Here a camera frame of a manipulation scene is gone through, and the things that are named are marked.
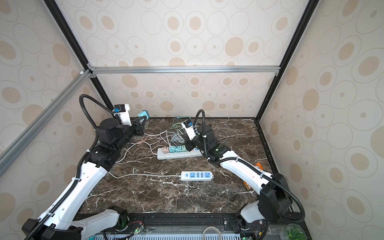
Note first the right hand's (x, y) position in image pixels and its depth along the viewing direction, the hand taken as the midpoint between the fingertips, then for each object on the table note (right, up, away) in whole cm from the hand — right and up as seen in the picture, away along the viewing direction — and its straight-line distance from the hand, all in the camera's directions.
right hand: (182, 135), depth 77 cm
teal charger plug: (-4, -9, +17) cm, 20 cm away
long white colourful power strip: (-3, -11, +19) cm, 23 cm away
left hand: (-15, +9, -11) cm, 21 cm away
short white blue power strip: (+7, -24, +10) cm, 27 cm away
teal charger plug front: (-8, -9, +18) cm, 21 cm away
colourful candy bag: (+37, -29, +6) cm, 48 cm away
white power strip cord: (-25, -24, +13) cm, 37 cm away
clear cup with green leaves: (+51, -44, -9) cm, 68 cm away
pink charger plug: (-12, -10, +16) cm, 22 cm away
